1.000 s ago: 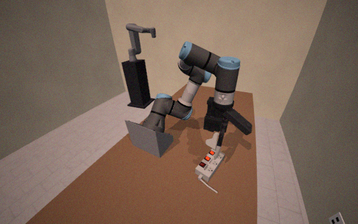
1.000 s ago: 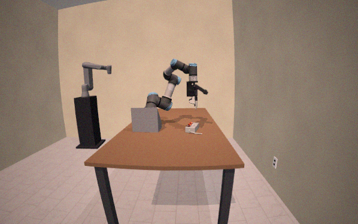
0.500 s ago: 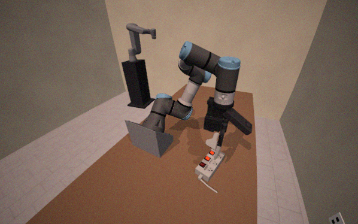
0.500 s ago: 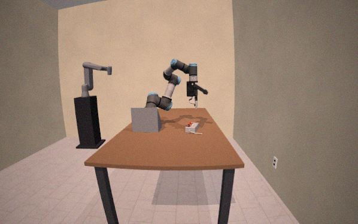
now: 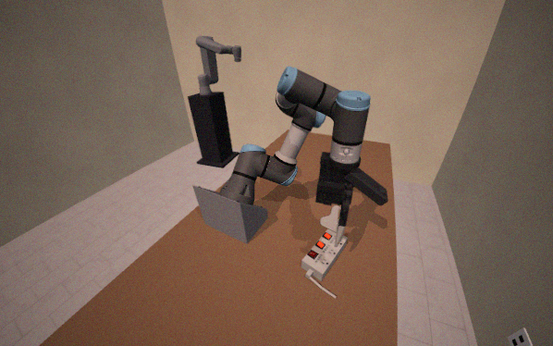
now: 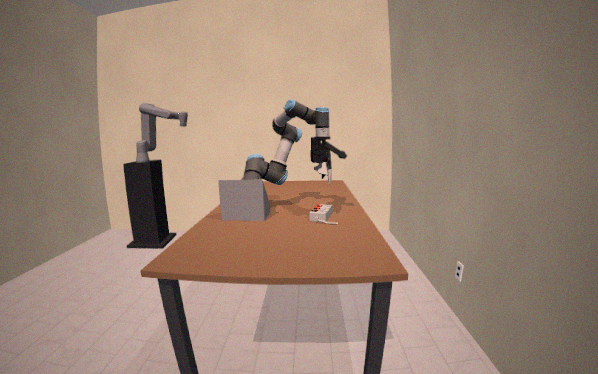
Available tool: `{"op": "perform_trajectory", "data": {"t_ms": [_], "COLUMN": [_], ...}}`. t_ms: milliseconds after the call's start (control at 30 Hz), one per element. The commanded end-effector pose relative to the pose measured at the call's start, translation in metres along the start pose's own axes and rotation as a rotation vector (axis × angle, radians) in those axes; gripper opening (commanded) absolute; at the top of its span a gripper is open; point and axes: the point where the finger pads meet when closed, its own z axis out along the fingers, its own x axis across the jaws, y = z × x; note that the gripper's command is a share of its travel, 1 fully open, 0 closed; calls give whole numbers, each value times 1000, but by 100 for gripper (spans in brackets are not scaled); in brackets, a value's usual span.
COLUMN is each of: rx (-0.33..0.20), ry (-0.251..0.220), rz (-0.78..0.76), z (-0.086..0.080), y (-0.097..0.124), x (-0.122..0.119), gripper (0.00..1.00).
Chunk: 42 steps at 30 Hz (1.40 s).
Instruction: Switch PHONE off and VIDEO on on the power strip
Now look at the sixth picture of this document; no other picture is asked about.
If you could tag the white power strip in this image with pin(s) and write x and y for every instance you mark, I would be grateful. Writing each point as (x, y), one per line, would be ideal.
(318, 213)

